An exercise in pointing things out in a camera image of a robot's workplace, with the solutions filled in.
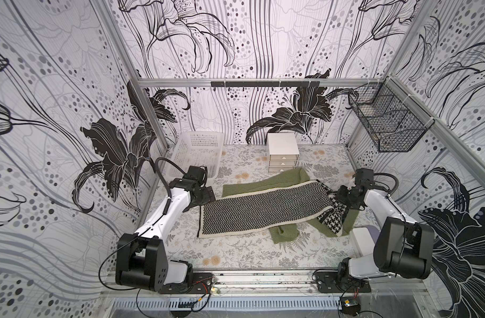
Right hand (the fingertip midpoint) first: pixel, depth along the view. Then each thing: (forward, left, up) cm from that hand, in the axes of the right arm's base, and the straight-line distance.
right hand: (342, 194), depth 91 cm
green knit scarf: (-18, +28, 0) cm, 33 cm away
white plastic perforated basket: (+32, +80, -2) cm, 86 cm away
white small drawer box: (+20, +26, +8) cm, 34 cm away
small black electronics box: (-42, +7, -8) cm, 43 cm away
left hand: (-7, +63, +5) cm, 64 cm away
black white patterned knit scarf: (-4, +37, -4) cm, 38 cm away
